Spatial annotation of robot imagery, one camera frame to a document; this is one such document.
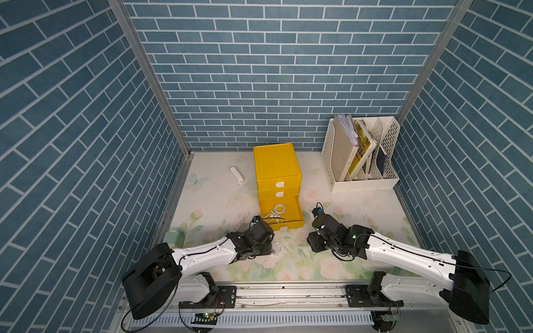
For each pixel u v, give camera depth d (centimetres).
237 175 107
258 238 65
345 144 88
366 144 90
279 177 84
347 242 57
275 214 94
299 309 72
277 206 96
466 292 39
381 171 107
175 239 81
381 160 102
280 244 86
